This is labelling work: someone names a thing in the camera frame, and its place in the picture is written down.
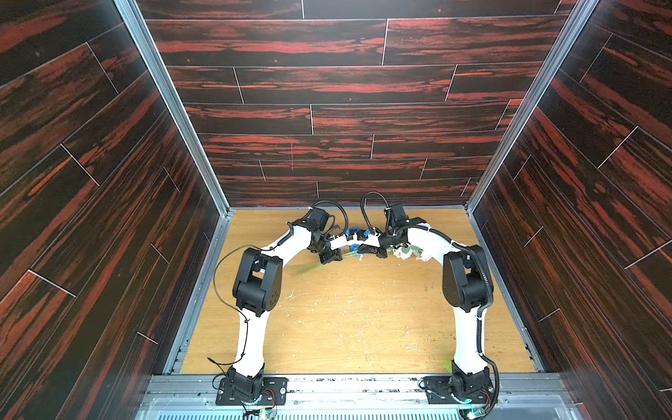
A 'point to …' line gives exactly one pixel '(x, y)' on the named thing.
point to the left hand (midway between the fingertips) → (341, 255)
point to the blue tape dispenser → (353, 248)
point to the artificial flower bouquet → (402, 250)
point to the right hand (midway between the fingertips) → (364, 245)
